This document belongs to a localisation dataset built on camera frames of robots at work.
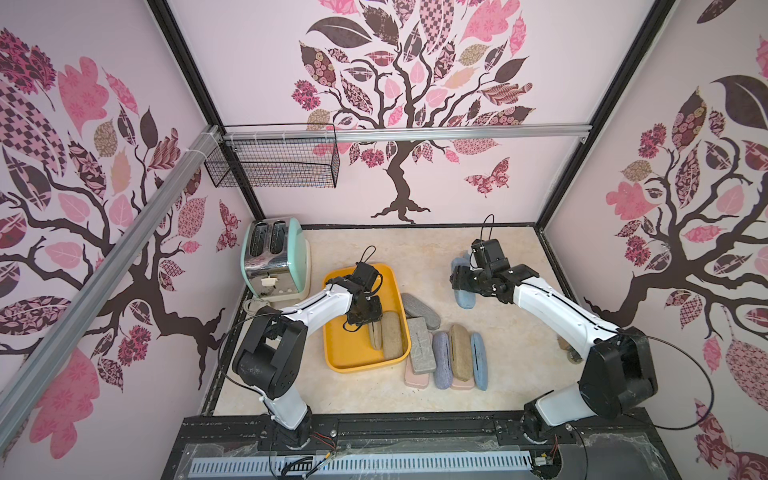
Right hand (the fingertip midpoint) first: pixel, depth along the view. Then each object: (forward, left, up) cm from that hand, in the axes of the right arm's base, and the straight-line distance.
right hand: (459, 275), depth 87 cm
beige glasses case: (-13, +21, -11) cm, 27 cm away
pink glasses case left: (-26, +14, -12) cm, 32 cm away
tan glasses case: (-14, +25, -9) cm, 30 cm away
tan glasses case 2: (-20, +1, -8) cm, 22 cm away
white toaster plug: (-1, +67, -13) cm, 68 cm away
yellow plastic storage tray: (-18, +33, -13) cm, 40 cm away
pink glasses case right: (-28, +3, -12) cm, 30 cm away
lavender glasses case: (-22, +6, -9) cm, 25 cm away
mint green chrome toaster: (+6, +56, +4) cm, 56 cm away
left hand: (-9, +25, -11) cm, 29 cm away
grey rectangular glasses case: (-18, +12, -9) cm, 23 cm away
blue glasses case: (-22, -4, -9) cm, 24 cm away
